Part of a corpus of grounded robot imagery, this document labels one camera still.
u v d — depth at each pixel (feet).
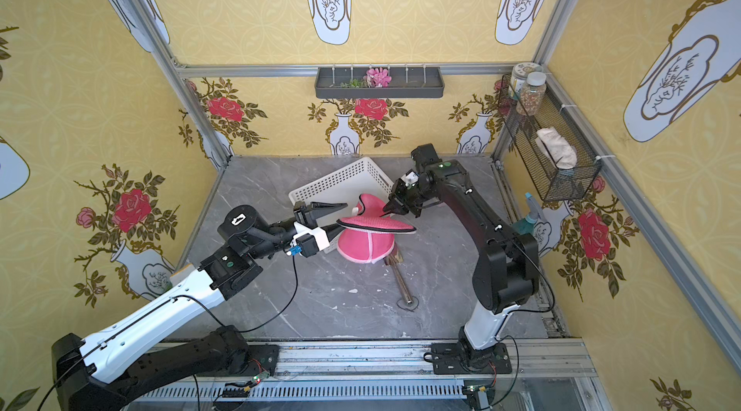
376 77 2.89
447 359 2.40
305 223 1.77
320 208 1.90
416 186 2.31
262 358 2.42
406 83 3.03
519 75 2.80
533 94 2.62
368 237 2.40
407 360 2.45
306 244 1.55
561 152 2.26
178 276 2.95
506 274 1.50
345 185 3.59
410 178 2.66
